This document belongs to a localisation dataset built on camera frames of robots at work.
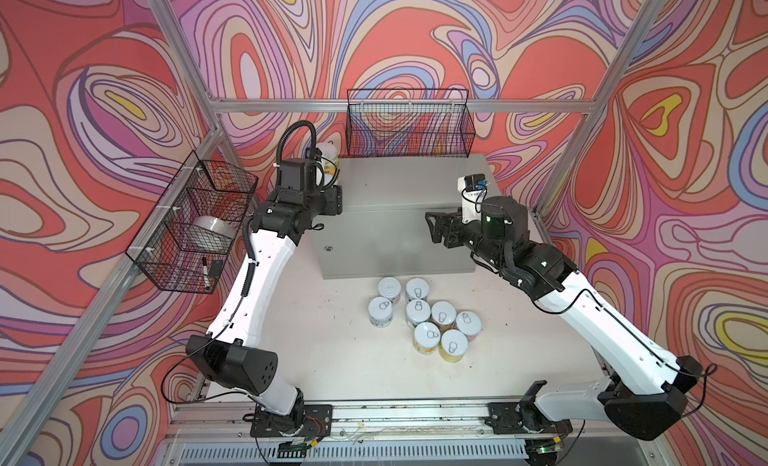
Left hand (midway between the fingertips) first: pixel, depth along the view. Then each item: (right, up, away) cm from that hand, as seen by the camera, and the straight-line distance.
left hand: (330, 188), depth 74 cm
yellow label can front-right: (+33, -42, +6) cm, 53 cm away
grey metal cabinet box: (+13, -10, +18) cm, 25 cm away
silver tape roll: (-27, -11, -4) cm, 29 cm away
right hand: (+27, -9, -7) cm, 29 cm away
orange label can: (+31, -35, +12) cm, 48 cm away
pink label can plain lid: (+15, -28, +17) cm, 36 cm away
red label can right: (+38, -37, +10) cm, 54 cm away
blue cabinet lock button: (-3, -16, +14) cm, 22 cm away
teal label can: (+23, -35, +13) cm, 44 cm away
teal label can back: (+24, -28, +17) cm, 41 cm away
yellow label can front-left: (+25, -41, +8) cm, 49 cm away
